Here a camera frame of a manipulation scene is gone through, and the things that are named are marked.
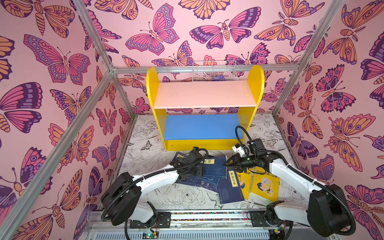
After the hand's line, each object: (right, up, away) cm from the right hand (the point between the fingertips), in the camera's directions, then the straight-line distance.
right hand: (225, 164), depth 78 cm
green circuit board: (-38, -33, -6) cm, 51 cm away
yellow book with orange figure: (+13, -11, +8) cm, 18 cm away
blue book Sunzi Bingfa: (-5, -4, +5) cm, 8 cm away
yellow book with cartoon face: (+23, -13, +5) cm, 27 cm away
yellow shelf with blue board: (-8, +29, +47) cm, 56 cm away
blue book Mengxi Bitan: (+3, -14, +2) cm, 15 cm away
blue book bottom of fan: (-26, +1, +17) cm, 31 cm away
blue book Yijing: (-15, -10, +4) cm, 19 cm away
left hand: (-12, -3, +6) cm, 14 cm away
